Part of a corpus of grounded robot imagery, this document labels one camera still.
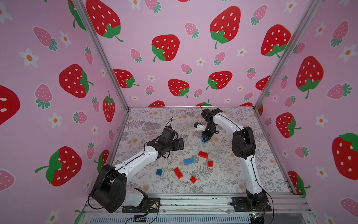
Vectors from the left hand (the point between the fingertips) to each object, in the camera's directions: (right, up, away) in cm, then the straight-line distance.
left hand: (179, 143), depth 87 cm
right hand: (+22, +2, +13) cm, 26 cm away
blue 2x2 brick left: (-12, -18, -2) cm, 22 cm away
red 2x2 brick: (+9, -21, -5) cm, 23 cm away
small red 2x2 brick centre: (+20, -14, +1) cm, 25 cm away
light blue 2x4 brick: (+6, -12, +2) cm, 14 cm away
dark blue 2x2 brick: (+16, +1, +10) cm, 19 cm away
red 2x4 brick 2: (0, -18, -3) cm, 18 cm away
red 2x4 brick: (+16, -9, +5) cm, 19 cm away
